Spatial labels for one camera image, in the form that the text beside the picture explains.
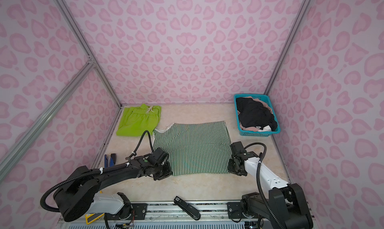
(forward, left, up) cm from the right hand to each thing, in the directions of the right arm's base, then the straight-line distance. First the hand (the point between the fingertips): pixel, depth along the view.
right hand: (232, 168), depth 85 cm
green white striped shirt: (+13, +22, -1) cm, 25 cm away
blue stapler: (+2, +71, +2) cm, 71 cm away
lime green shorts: (+30, +63, +4) cm, 70 cm away
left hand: (-5, +32, 0) cm, 32 cm away
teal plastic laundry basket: (+22, -15, +2) cm, 27 cm away
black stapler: (-22, +23, +4) cm, 32 cm away
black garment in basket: (+34, -16, +8) cm, 39 cm away
